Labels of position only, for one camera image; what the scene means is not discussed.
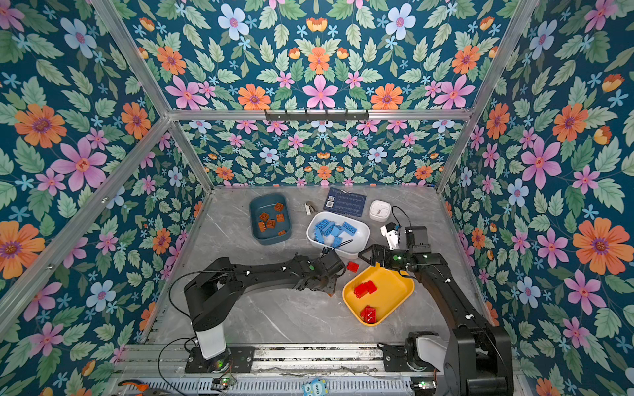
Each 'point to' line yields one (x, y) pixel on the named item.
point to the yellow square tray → (394, 288)
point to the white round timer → (380, 210)
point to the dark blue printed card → (345, 202)
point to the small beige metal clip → (309, 206)
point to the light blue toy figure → (317, 387)
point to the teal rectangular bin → (271, 218)
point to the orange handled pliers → (141, 386)
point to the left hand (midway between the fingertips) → (335, 281)
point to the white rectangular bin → (346, 236)
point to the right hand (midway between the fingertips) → (369, 255)
